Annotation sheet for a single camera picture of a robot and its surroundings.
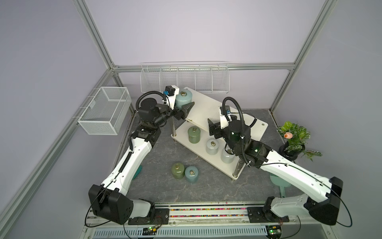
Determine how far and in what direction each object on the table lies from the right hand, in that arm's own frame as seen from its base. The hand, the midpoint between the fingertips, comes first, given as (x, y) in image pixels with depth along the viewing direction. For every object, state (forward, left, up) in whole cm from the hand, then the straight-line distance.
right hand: (217, 117), depth 67 cm
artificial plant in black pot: (-5, -39, -9) cm, 40 cm away
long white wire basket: (+45, +1, -8) cm, 46 cm away
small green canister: (+7, +11, -22) cm, 26 cm away
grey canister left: (-3, +1, -22) cm, 22 cm away
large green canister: (-13, +20, -30) cm, 39 cm away
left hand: (+6, +14, +6) cm, 16 cm away
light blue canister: (-16, +13, -28) cm, 35 cm away
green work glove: (-11, +45, -37) cm, 60 cm away
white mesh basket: (+12, +61, -10) cm, 63 cm away
